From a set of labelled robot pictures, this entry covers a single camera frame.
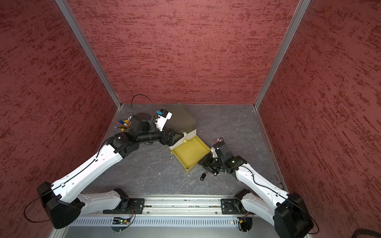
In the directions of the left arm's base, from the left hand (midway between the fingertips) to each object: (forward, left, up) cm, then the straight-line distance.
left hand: (176, 135), depth 69 cm
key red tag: (+15, -25, -28) cm, 41 cm away
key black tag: (-10, -14, -29) cm, 33 cm away
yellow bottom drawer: (+5, -6, -28) cm, 29 cm away
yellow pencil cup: (+19, +38, -19) cm, 46 cm away
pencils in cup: (+20, +40, -16) cm, 48 cm away
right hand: (-8, -12, -19) cm, 24 cm away
